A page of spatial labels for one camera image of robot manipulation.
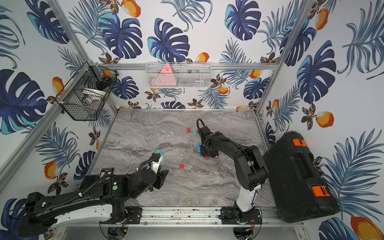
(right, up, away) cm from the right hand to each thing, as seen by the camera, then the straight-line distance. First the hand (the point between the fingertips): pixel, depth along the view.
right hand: (207, 153), depth 93 cm
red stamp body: (0, -3, +1) cm, 3 cm away
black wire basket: (-72, +48, -1) cm, 87 cm away
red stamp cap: (-16, -7, -1) cm, 18 cm away
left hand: (-22, -3, -23) cm, 32 cm away
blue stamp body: (-5, +5, +6) cm, 9 cm away
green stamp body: (-8, +13, +12) cm, 19 cm away
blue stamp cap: (-30, -1, +4) cm, 30 cm away
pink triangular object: (-25, +47, -4) cm, 53 cm away
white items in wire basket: (-70, +35, -4) cm, 79 cm away
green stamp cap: (-32, +1, +4) cm, 32 cm away
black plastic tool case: (+35, -11, -31) cm, 48 cm away
